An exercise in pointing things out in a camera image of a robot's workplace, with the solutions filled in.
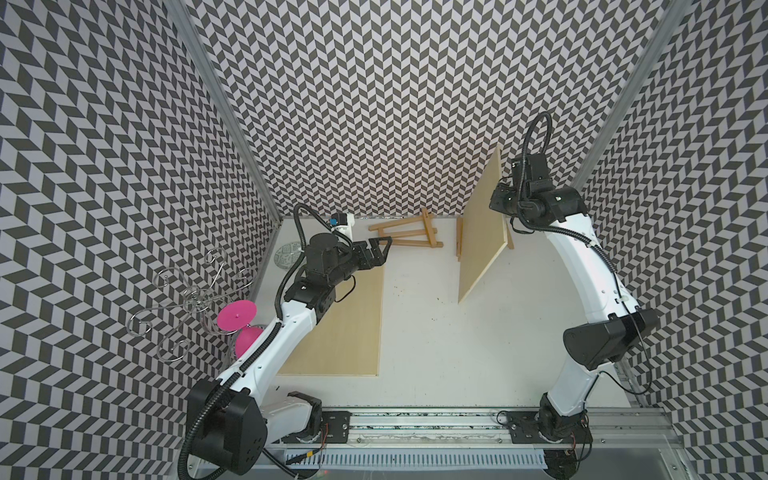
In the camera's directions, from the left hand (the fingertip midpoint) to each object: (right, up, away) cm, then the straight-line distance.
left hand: (380, 243), depth 76 cm
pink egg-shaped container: (-28, -15, -18) cm, 36 cm away
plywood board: (-11, -29, +10) cm, 32 cm away
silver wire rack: (-47, -16, -7) cm, 50 cm away
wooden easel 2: (+16, +4, +35) cm, 39 cm away
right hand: (+32, +11, +1) cm, 34 cm away
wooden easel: (+26, +2, +30) cm, 40 cm away
